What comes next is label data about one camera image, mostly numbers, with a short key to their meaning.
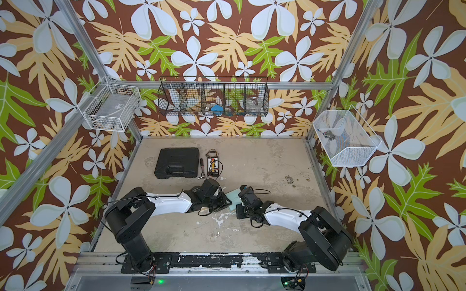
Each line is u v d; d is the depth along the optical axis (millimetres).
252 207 680
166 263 738
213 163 1053
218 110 937
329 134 859
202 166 1049
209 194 731
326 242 418
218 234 820
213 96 980
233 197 903
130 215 491
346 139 839
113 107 857
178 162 985
